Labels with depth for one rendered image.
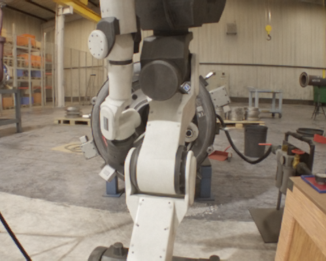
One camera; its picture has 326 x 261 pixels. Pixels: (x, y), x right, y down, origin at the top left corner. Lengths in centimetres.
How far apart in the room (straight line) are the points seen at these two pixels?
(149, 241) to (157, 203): 11
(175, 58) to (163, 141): 23
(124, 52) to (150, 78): 10
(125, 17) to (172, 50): 17
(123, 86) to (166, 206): 35
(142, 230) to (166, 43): 53
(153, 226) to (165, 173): 15
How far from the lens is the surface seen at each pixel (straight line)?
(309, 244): 99
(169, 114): 76
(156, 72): 68
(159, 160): 68
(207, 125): 146
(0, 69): 559
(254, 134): 314
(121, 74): 69
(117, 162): 84
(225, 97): 149
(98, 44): 68
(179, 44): 74
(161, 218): 71
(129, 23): 66
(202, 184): 191
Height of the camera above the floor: 81
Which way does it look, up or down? 9 degrees down
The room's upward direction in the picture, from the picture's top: straight up
